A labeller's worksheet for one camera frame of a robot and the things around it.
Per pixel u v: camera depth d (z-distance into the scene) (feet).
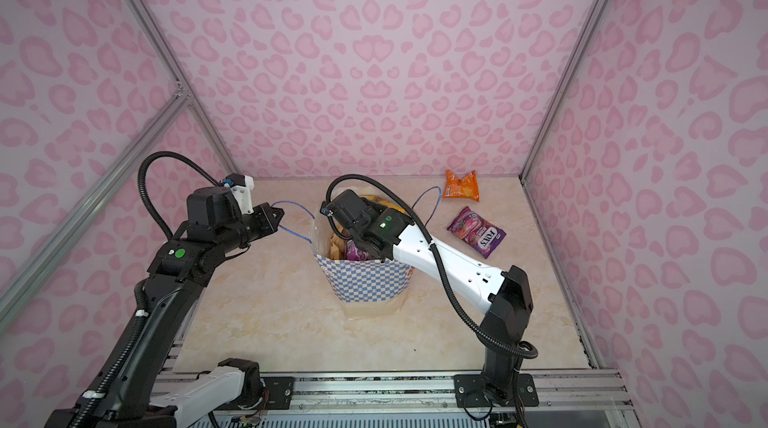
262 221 2.01
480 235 3.30
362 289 2.46
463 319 1.31
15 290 1.65
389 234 1.67
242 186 2.05
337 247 2.77
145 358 1.33
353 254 2.57
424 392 2.46
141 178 1.55
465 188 3.62
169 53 2.76
